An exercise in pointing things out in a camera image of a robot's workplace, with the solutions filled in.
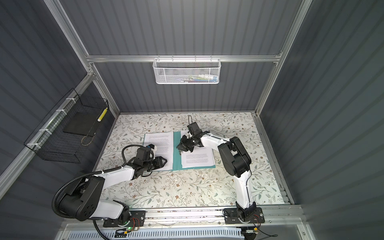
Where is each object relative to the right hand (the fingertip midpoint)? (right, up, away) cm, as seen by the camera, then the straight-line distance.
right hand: (177, 148), depth 93 cm
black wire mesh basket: (-52, +9, -21) cm, 57 cm away
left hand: (-8, -8, -2) cm, 11 cm away
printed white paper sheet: (-11, +3, +9) cm, 14 cm away
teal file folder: (0, -9, 0) cm, 9 cm away
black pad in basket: (-47, +15, -18) cm, 52 cm away
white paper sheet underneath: (+14, -6, +3) cm, 15 cm away
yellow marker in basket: (-40, +19, -13) cm, 46 cm away
